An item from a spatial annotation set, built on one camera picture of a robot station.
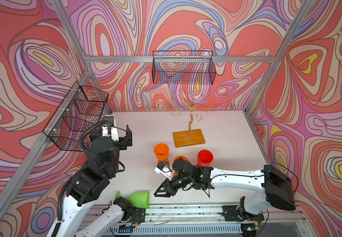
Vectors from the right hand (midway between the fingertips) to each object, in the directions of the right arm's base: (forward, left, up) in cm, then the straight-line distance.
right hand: (158, 198), depth 66 cm
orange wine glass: (+25, -1, -2) cm, 25 cm away
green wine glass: (+2, +10, -8) cm, 13 cm away
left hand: (+20, +15, +27) cm, 37 cm away
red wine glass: (+19, -24, 0) cm, 31 cm away
